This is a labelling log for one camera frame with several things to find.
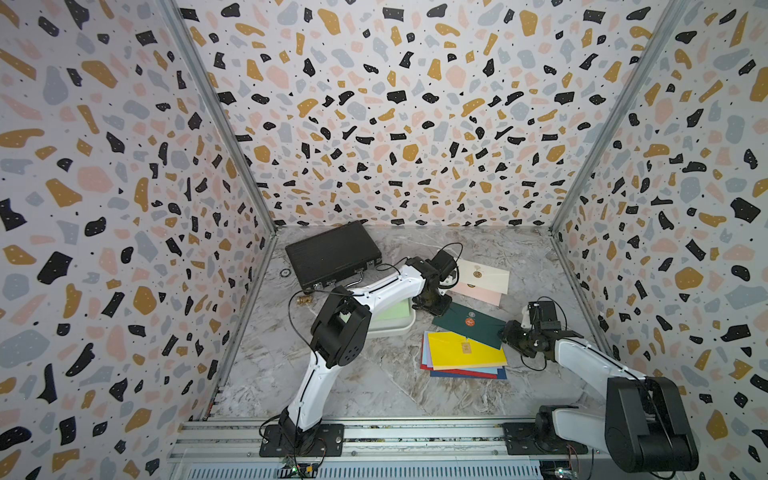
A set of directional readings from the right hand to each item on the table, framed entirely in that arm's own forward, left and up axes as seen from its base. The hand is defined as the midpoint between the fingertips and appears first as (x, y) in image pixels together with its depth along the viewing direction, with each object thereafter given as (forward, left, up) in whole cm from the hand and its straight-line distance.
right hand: (504, 333), depth 91 cm
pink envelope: (+17, +6, -3) cm, 18 cm away
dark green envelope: (+4, +10, -1) cm, 10 cm away
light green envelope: (+3, +33, +7) cm, 34 cm away
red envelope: (-11, +16, -1) cm, 20 cm away
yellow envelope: (-6, +17, 0) cm, 18 cm away
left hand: (+4, +19, +6) cm, 20 cm away
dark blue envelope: (-12, +3, -2) cm, 12 cm away
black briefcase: (+29, +59, +2) cm, 65 cm away
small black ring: (+23, +75, +1) cm, 78 cm away
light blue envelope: (-11, +6, -2) cm, 12 cm away
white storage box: (+4, +33, +1) cm, 34 cm away
